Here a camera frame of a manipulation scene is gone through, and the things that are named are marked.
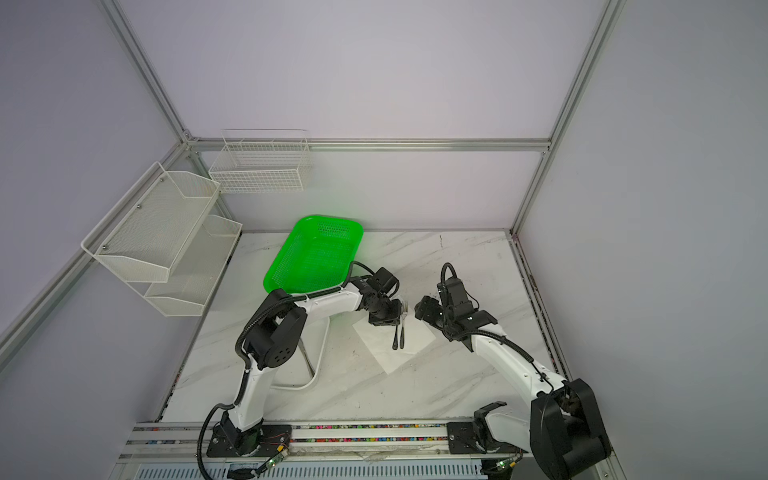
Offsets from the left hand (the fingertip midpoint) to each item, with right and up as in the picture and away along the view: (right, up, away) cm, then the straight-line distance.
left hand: (399, 322), depth 93 cm
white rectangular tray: (-30, -12, -10) cm, 34 cm away
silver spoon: (-1, -6, -3) cm, 7 cm away
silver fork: (+1, -3, -1) cm, 3 cm away
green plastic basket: (-31, +21, +20) cm, 43 cm away
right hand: (+6, +6, -8) cm, 11 cm away
